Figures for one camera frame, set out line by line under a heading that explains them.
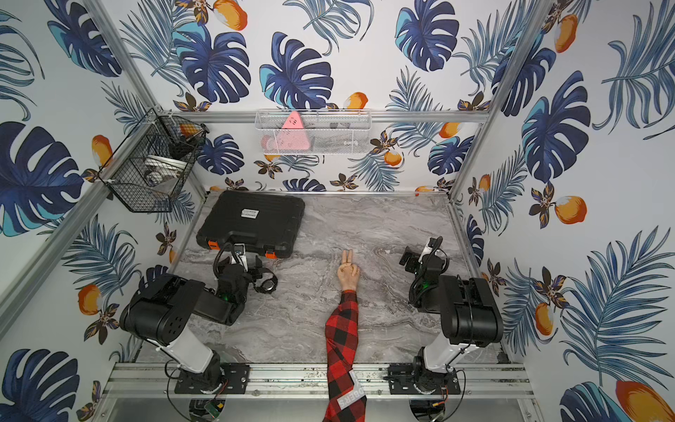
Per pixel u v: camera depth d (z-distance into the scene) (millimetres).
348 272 928
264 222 1015
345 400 702
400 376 758
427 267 719
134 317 469
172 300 533
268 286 922
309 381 749
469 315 458
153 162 782
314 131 928
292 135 907
